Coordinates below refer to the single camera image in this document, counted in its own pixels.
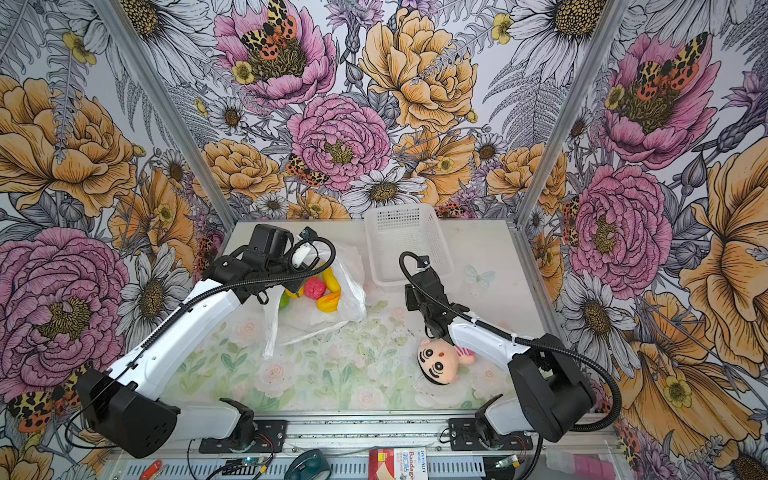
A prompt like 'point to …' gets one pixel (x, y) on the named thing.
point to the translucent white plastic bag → (301, 318)
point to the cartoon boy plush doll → (439, 360)
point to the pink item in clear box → (592, 467)
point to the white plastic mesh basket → (394, 229)
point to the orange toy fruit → (329, 302)
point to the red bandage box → (398, 464)
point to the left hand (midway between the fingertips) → (298, 275)
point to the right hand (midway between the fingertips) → (418, 292)
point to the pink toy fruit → (315, 288)
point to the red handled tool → (151, 469)
